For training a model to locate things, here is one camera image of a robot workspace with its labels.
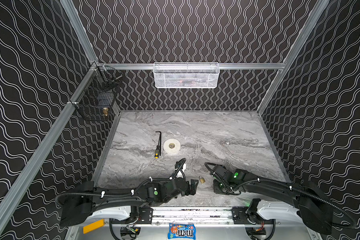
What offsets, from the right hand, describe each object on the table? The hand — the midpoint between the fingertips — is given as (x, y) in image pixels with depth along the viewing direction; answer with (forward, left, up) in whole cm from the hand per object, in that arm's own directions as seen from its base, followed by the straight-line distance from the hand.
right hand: (216, 191), depth 82 cm
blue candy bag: (-19, +19, +2) cm, 27 cm away
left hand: (-1, +11, +12) cm, 17 cm away
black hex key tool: (+26, +35, +2) cm, 44 cm away
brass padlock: (+6, +7, 0) cm, 9 cm away
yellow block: (-18, +61, +3) cm, 64 cm away
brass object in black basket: (+32, +61, +30) cm, 75 cm away
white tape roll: (+24, +26, +1) cm, 36 cm away
